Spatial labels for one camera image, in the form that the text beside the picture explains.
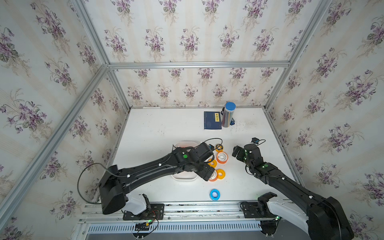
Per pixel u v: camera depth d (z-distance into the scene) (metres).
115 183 0.45
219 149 0.95
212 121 1.11
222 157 0.92
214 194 0.79
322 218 0.40
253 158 0.65
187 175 0.84
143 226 0.72
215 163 0.89
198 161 0.56
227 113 0.97
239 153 0.78
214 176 0.82
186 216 0.73
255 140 0.76
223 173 0.86
